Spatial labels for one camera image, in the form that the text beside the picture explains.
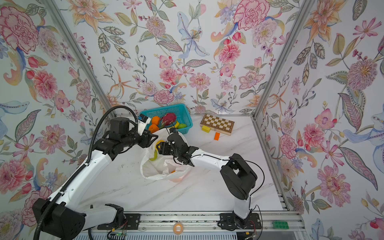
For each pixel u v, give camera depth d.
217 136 1.09
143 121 0.65
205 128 1.11
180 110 1.20
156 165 0.93
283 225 0.72
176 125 1.12
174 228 0.72
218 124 1.13
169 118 1.12
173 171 0.86
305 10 0.71
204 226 0.74
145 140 0.67
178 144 0.66
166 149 0.75
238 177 0.47
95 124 1.04
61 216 0.38
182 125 1.07
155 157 0.94
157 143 0.80
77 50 0.84
